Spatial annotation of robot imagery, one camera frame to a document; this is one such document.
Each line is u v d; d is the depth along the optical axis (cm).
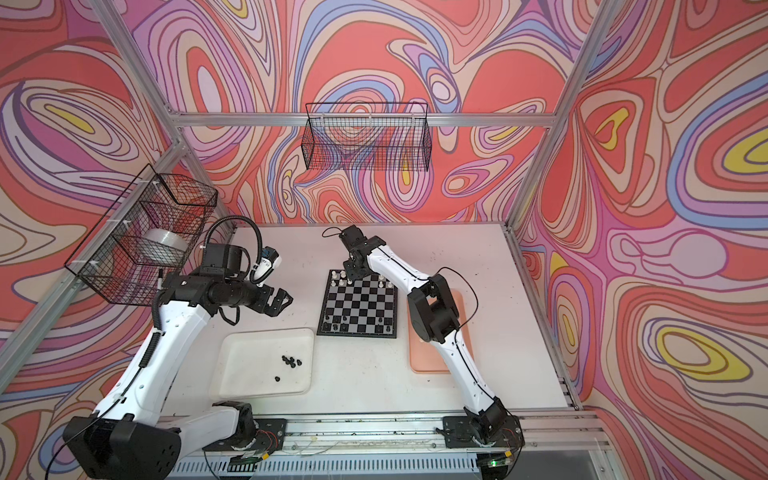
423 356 86
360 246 76
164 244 70
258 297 66
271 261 68
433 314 61
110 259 67
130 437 37
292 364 84
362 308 93
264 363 84
